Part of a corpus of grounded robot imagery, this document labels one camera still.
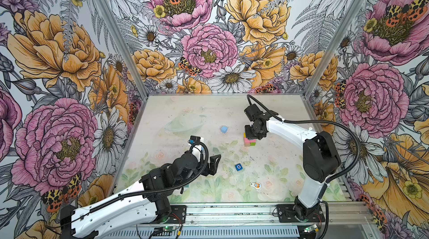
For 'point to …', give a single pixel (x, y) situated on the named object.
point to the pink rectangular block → (247, 140)
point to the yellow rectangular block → (244, 135)
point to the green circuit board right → (309, 229)
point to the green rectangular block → (252, 143)
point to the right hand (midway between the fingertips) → (251, 140)
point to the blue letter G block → (238, 167)
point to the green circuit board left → (168, 228)
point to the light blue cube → (224, 129)
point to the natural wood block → (247, 144)
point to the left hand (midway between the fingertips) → (209, 159)
